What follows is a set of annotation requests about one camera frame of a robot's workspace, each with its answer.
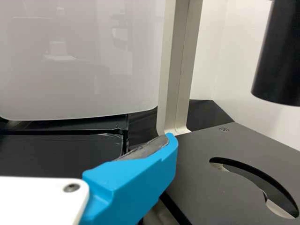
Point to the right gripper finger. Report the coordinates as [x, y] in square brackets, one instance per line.
[131, 187]

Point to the black tray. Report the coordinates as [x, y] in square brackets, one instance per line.
[58, 152]

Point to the cream microscope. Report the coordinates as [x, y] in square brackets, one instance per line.
[234, 164]

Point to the white box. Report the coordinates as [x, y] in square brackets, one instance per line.
[82, 58]

